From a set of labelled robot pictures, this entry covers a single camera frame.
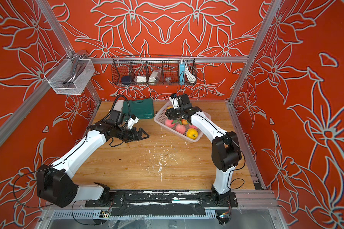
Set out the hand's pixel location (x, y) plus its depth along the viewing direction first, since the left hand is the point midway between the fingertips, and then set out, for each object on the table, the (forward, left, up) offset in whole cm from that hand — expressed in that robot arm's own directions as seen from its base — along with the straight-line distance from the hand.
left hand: (143, 136), depth 78 cm
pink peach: (+18, -13, -11) cm, 25 cm away
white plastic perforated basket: (+22, -6, -12) cm, 26 cm away
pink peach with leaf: (-3, -26, +16) cm, 30 cm away
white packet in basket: (+31, +5, +16) cm, 35 cm away
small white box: (+36, +30, -14) cm, 49 cm away
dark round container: (+39, +19, +10) cm, 44 cm away
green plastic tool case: (+35, +10, -16) cm, 40 cm away
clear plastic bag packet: (+37, -3, +14) cm, 39 cm away
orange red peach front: (+20, -24, -11) cm, 33 cm away
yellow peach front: (+11, -29, -11) cm, 33 cm away
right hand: (+18, -12, +2) cm, 22 cm away
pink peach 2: (+14, -21, -11) cm, 28 cm away
